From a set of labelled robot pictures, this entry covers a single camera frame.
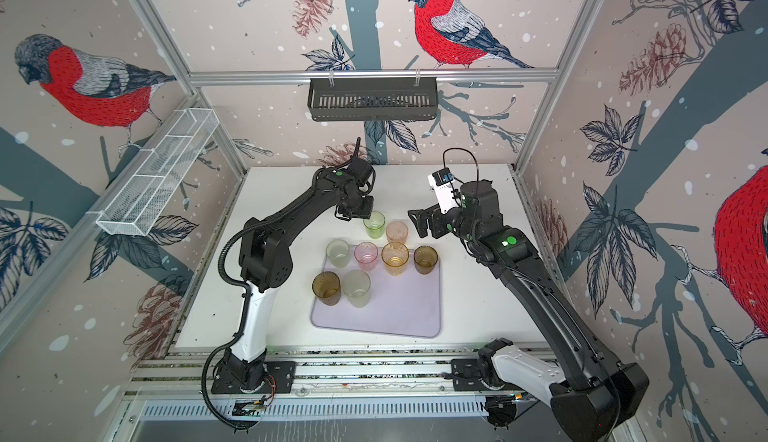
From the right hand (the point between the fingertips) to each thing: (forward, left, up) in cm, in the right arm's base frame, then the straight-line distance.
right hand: (422, 207), depth 72 cm
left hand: (+11, +17, -18) cm, 27 cm away
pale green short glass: (+1, +26, -24) cm, 36 cm away
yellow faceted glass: (-1, +8, -23) cm, 25 cm away
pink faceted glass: (+1, +17, -25) cm, 30 cm away
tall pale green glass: (-9, +19, -27) cm, 34 cm away
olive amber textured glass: (-10, +27, -25) cm, 39 cm away
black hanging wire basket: (+50, +17, 0) cm, 53 cm away
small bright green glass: (+12, +15, -26) cm, 33 cm away
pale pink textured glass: (+9, +7, -26) cm, 28 cm away
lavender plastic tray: (-13, +3, -29) cm, 32 cm away
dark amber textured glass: (0, -2, -26) cm, 26 cm away
